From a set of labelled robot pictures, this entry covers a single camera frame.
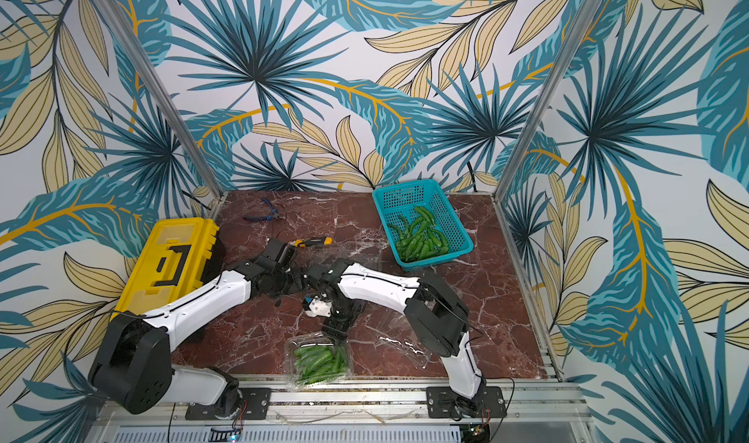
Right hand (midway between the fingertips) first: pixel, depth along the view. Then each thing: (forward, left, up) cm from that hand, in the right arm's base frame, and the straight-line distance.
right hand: (343, 329), depth 82 cm
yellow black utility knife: (+32, +12, -2) cm, 34 cm away
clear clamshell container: (-2, -12, -4) cm, 12 cm away
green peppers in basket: (+31, -26, 0) cm, 40 cm away
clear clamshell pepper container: (-8, +7, -1) cm, 11 cm away
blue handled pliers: (+43, +30, -1) cm, 53 cm away
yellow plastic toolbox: (+15, +47, +14) cm, 51 cm away
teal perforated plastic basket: (+50, -21, 0) cm, 54 cm away
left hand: (+12, +13, +4) cm, 18 cm away
